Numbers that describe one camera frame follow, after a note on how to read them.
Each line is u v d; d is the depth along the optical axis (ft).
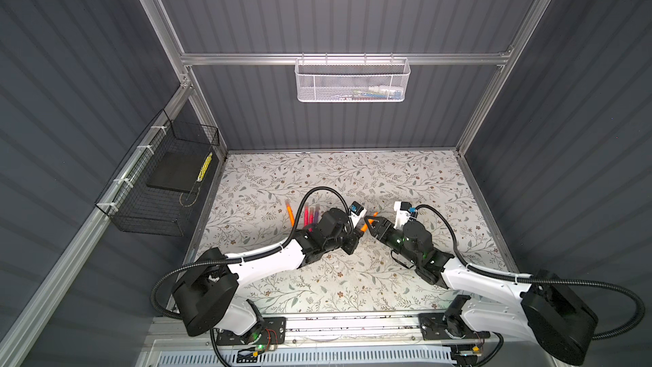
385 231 2.36
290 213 3.24
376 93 2.99
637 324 1.38
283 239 1.85
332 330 2.47
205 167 2.58
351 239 2.32
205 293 1.40
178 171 2.48
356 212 2.32
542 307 1.37
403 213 2.47
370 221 2.59
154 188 2.37
